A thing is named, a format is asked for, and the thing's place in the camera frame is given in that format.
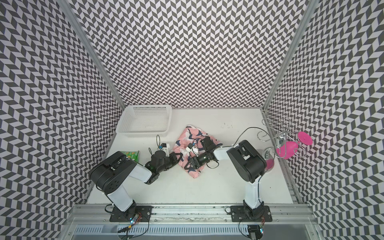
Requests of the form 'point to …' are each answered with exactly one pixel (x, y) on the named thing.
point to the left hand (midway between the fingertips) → (183, 155)
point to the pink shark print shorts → (190, 134)
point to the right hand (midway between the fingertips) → (188, 168)
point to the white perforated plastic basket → (154, 120)
